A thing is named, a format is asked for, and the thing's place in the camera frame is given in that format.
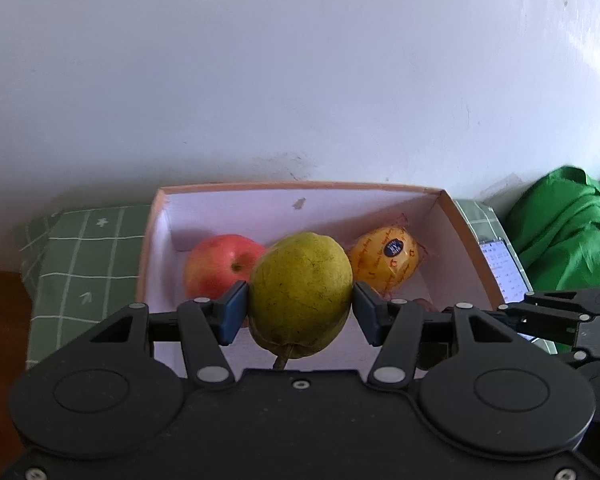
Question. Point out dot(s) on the smartphone with lit screen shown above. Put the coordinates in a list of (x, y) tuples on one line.
[(502, 270)]

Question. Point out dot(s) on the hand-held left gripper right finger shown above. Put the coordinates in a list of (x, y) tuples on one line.
[(367, 316)]

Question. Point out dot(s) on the green checked tablecloth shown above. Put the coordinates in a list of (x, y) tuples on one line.
[(90, 270)]

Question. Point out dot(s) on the bright green cloth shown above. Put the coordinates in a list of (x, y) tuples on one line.
[(565, 230)]

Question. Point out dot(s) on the deep red apple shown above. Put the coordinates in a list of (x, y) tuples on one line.
[(212, 265)]

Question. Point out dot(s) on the yellow apple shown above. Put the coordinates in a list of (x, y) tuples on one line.
[(385, 260)]

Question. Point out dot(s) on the brown cardboard box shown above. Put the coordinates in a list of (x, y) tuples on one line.
[(220, 210)]

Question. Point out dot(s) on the green pear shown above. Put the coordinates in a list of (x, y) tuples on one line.
[(300, 290)]

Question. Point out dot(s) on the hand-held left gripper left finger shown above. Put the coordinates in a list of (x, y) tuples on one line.
[(232, 312)]

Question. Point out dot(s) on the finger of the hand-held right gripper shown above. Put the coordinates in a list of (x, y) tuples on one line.
[(580, 301), (550, 325)]

